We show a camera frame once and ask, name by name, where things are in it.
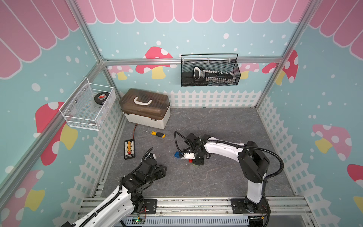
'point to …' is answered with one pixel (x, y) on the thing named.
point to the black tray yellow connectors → (129, 149)
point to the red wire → (133, 131)
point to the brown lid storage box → (146, 107)
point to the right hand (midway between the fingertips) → (197, 159)
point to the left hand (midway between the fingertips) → (164, 172)
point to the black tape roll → (100, 97)
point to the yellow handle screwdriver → (163, 135)
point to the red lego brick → (190, 161)
